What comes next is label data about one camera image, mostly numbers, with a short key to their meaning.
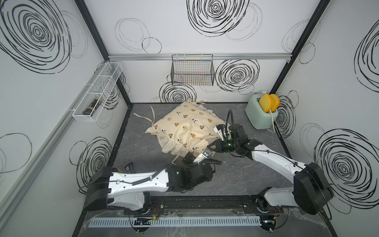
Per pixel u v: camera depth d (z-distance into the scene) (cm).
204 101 124
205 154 61
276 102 91
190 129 89
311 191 42
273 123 94
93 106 67
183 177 52
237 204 75
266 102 94
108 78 81
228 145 71
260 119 94
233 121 65
